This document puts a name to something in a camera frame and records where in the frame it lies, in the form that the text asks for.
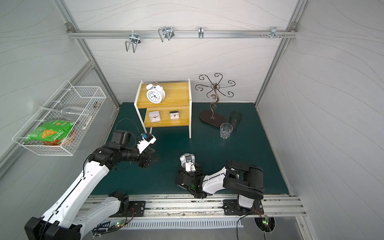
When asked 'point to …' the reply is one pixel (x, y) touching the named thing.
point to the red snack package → (53, 143)
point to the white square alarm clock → (154, 116)
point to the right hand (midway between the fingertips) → (187, 164)
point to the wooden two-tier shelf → (175, 110)
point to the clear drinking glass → (225, 130)
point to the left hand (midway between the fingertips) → (155, 155)
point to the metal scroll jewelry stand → (207, 116)
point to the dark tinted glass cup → (235, 118)
